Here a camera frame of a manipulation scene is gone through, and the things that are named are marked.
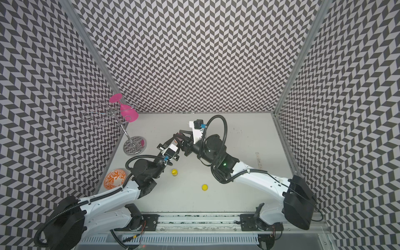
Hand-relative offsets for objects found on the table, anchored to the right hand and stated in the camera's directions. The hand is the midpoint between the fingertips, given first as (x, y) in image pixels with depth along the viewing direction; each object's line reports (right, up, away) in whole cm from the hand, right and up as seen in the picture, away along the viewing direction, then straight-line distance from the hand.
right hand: (177, 136), depth 65 cm
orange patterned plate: (-38, -25, +19) cm, 49 cm away
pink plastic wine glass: (-34, +12, +25) cm, 43 cm away
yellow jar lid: (+11, -29, +19) cm, 36 cm away
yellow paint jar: (-6, -22, +21) cm, 31 cm away
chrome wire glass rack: (-53, +11, +31) cm, 62 cm away
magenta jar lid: (+1, +1, 0) cm, 2 cm away
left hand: (0, +1, +3) cm, 3 cm away
